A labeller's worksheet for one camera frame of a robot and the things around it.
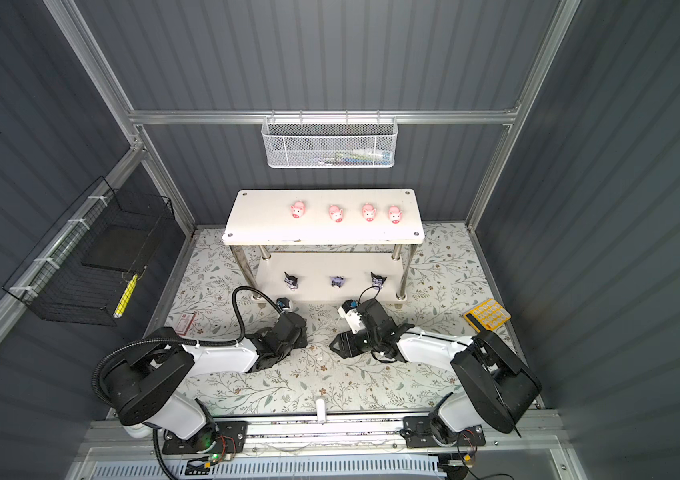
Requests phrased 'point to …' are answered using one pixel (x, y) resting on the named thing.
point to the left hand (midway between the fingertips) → (304, 329)
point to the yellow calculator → (487, 316)
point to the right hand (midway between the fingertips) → (341, 346)
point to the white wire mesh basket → (330, 142)
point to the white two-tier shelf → (325, 244)
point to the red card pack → (184, 322)
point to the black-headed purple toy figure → (337, 281)
